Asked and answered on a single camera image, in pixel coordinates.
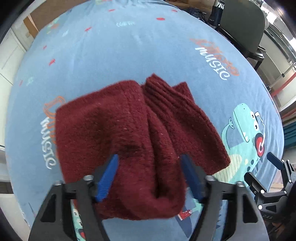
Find dark red knitted sweater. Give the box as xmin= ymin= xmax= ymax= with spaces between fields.
xmin=55 ymin=75 xmax=230 ymax=220

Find teal storage boxes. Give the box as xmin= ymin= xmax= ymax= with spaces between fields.
xmin=283 ymin=122 xmax=296 ymax=149

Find dark grey office chair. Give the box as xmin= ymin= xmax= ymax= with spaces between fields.
xmin=208 ymin=1 xmax=268 ymax=70

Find white wardrobe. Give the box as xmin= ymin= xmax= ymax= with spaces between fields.
xmin=1 ymin=28 xmax=27 ymax=85

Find blue cartoon dinosaur bedsheet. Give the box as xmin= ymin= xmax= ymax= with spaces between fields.
xmin=4 ymin=1 xmax=284 ymax=240

